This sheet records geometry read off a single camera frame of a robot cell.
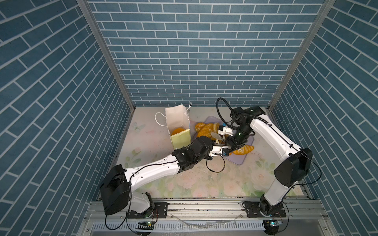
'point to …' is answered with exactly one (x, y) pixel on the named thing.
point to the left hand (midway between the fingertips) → (214, 140)
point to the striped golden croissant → (245, 149)
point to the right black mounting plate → (252, 210)
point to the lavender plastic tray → (237, 159)
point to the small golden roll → (198, 126)
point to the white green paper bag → (177, 116)
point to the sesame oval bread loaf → (204, 129)
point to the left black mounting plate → (157, 210)
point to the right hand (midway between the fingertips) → (226, 149)
